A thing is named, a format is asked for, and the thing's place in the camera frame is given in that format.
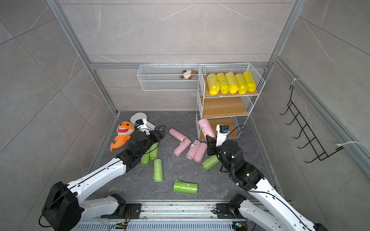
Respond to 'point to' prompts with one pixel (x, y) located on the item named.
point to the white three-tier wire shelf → (233, 109)
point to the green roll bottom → (182, 186)
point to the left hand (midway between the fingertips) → (163, 125)
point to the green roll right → (210, 162)
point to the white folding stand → (141, 116)
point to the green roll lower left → (158, 176)
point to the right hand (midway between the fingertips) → (210, 135)
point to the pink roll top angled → (177, 134)
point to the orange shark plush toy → (125, 129)
